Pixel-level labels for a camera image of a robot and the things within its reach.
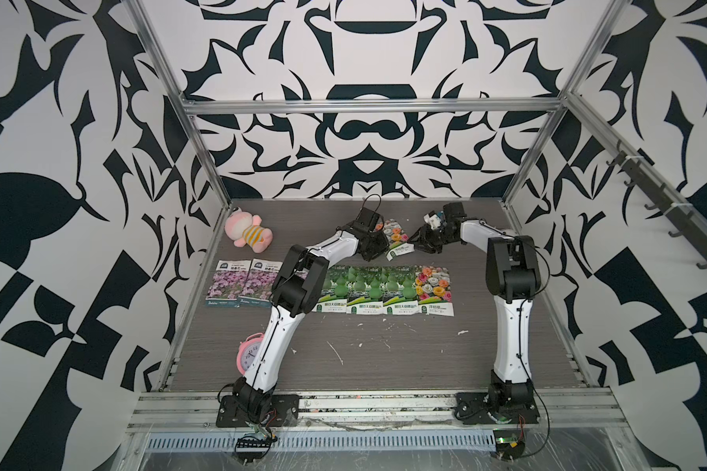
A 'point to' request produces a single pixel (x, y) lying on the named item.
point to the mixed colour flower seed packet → (397, 237)
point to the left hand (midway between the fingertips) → (390, 243)
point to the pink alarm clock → (247, 348)
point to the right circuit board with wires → (510, 444)
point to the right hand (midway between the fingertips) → (410, 237)
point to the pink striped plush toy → (245, 229)
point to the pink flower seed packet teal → (227, 283)
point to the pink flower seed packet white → (301, 273)
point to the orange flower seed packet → (433, 290)
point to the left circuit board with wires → (249, 448)
